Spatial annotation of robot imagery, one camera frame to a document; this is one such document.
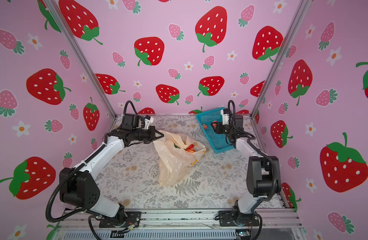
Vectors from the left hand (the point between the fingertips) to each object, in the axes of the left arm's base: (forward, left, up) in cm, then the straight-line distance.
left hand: (164, 134), depth 80 cm
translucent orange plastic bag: (-8, -7, -6) cm, 12 cm away
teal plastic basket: (+11, -34, -23) cm, 42 cm away
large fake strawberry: (-3, -14, -7) cm, 16 cm away
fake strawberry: (-2, -15, -13) cm, 20 cm away
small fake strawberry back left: (+23, -25, -19) cm, 39 cm away
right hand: (+12, -28, -3) cm, 31 cm away
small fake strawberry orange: (+9, -29, -2) cm, 30 cm away
